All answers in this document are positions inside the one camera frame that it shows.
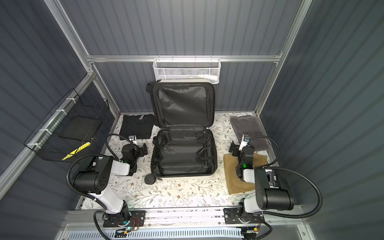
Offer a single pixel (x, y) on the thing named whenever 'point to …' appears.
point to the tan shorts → (234, 184)
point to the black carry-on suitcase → (184, 145)
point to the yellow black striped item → (75, 151)
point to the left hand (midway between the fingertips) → (136, 145)
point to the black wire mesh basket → (69, 128)
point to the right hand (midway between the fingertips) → (242, 143)
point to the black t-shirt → (131, 125)
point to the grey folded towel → (252, 126)
